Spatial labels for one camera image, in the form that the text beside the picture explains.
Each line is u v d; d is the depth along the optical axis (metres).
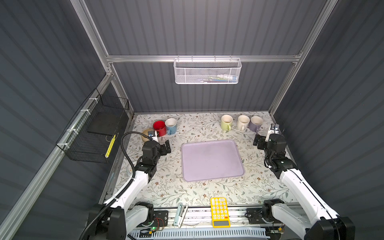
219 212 0.74
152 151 0.63
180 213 0.74
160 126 1.03
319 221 0.40
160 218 0.73
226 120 1.08
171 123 1.05
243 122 1.03
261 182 0.85
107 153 0.66
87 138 0.72
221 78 0.92
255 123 1.06
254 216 0.74
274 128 0.67
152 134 0.72
